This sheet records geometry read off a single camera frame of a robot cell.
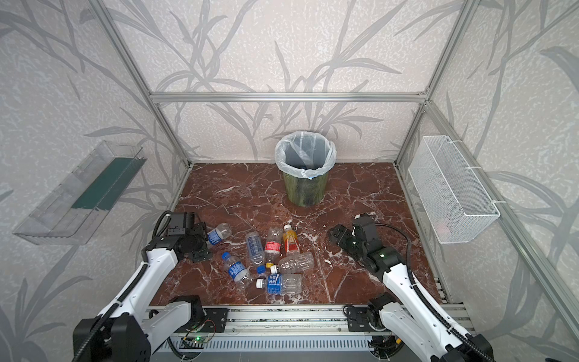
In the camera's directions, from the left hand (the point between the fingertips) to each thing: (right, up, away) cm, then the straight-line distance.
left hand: (216, 225), depth 85 cm
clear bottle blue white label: (+26, -18, -10) cm, 33 cm away
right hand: (+45, -1, -4) cm, 45 cm away
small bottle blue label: (-2, -5, +3) cm, 6 cm away
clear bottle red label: (+22, -8, 0) cm, 23 cm away
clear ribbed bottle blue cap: (+15, -8, +1) cm, 17 cm away
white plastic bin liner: (+34, +30, +16) cm, 48 cm away
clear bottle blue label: (+9, -15, -5) cm, 18 cm away
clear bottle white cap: (+30, -13, -5) cm, 33 cm away
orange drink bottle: (+29, -6, +1) cm, 29 cm away
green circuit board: (0, -33, -15) cm, 37 cm away
